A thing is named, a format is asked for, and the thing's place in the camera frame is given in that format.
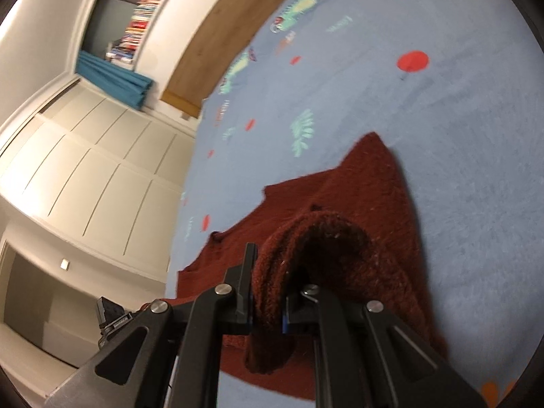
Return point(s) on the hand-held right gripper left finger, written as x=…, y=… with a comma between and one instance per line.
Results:
x=242, y=297

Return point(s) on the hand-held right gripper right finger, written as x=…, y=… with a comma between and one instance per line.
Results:
x=297, y=314

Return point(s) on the dark red knit sweater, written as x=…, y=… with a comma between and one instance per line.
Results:
x=361, y=187

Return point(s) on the white wardrobe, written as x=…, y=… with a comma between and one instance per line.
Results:
x=106, y=170

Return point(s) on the printed blue blanket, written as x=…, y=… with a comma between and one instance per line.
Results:
x=467, y=178

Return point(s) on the teal curtain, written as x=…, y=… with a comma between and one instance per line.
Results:
x=114, y=80

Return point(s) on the wooden bed headboard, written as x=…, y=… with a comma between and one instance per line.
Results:
x=221, y=38

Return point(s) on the row of books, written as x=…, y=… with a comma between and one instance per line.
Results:
x=144, y=12

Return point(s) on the white light switch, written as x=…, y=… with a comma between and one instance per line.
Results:
x=64, y=264

